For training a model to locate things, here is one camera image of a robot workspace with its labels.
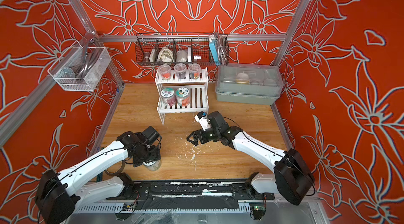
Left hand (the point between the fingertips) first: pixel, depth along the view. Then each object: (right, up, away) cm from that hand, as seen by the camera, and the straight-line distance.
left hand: (155, 158), depth 78 cm
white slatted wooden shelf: (+22, +34, +20) cm, 45 cm away
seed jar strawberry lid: (+13, +32, +8) cm, 35 cm away
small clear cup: (+12, +46, +4) cm, 48 cm away
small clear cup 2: (+20, +46, +4) cm, 50 cm away
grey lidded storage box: (+54, +40, +20) cm, 70 cm away
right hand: (+18, +11, -1) cm, 21 cm away
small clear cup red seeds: (+5, +45, +2) cm, 45 cm away
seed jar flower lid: (+5, +31, +8) cm, 33 cm away
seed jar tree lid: (0, -2, -3) cm, 4 cm away
